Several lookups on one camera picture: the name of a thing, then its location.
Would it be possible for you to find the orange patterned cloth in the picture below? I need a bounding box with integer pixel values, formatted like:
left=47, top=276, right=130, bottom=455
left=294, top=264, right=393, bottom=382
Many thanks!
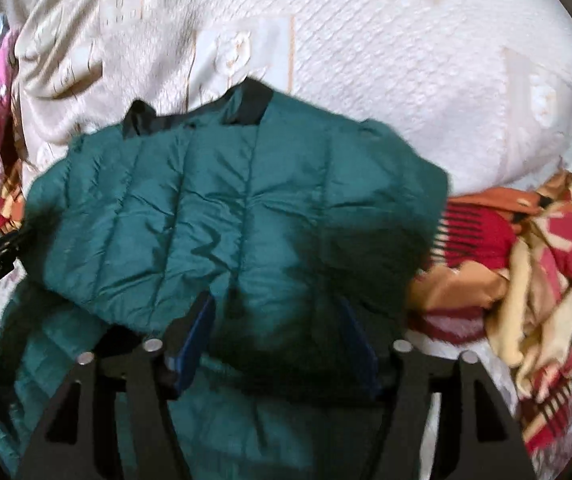
left=0, top=160, right=33, bottom=235

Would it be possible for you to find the cream embossed bedspread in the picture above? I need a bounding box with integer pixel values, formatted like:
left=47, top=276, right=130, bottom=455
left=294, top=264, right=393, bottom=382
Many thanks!
left=10, top=0, right=572, bottom=201

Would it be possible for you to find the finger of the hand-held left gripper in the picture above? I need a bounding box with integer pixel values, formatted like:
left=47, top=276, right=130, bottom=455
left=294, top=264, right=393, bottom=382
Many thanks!
left=0, top=227, right=35, bottom=275

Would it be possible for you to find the green quilted puffer jacket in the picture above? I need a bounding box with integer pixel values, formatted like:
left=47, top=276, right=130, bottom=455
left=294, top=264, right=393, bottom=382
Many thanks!
left=0, top=77, right=451, bottom=480

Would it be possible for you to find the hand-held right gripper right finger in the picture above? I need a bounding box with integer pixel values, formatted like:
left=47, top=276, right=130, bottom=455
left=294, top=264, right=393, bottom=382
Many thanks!
left=338, top=302, right=538, bottom=480

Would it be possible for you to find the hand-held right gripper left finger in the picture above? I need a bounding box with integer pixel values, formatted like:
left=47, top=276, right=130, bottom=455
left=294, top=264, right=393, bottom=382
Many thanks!
left=16, top=292, right=217, bottom=480

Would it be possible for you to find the red yellow patterned blanket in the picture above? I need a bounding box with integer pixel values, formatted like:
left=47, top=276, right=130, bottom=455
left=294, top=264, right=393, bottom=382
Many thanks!
left=406, top=170, right=572, bottom=457

